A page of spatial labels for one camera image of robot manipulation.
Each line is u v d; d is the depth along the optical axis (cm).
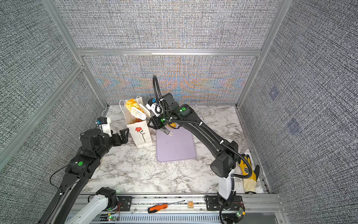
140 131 83
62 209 41
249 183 78
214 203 74
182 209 73
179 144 95
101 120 59
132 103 72
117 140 62
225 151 47
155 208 70
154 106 65
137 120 103
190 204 73
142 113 70
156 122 64
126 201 73
